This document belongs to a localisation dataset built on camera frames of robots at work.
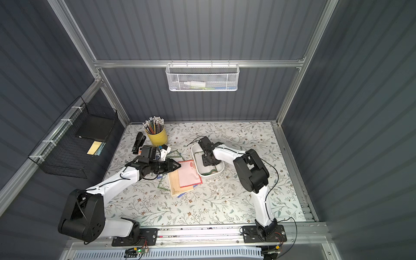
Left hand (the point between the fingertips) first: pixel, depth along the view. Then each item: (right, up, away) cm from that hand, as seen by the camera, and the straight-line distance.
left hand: (179, 167), depth 85 cm
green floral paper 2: (-10, -10, +6) cm, 16 cm away
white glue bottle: (+8, +47, +9) cm, 48 cm away
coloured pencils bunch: (-18, +23, +12) cm, 32 cm away
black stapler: (-32, +13, +23) cm, 42 cm away
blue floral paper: (+7, -11, +4) cm, 14 cm away
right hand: (+15, 0, +14) cm, 20 cm away
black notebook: (-42, +20, -3) cm, 47 cm away
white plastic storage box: (+12, -4, +8) cm, 14 cm away
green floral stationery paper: (-6, +4, +17) cm, 19 cm away
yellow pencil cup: (-15, +15, +15) cm, 26 cm away
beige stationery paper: (-3, -13, +4) cm, 14 cm away
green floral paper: (+18, -4, +9) cm, 20 cm away
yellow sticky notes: (-39, +11, -9) cm, 41 cm away
